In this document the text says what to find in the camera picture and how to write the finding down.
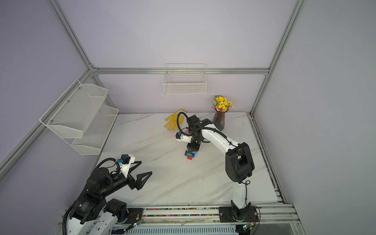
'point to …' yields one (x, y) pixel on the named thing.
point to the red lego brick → (189, 158)
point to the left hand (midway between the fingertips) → (145, 170)
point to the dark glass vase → (219, 120)
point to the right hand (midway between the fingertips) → (193, 148)
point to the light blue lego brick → (192, 154)
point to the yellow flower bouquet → (221, 104)
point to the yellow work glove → (172, 124)
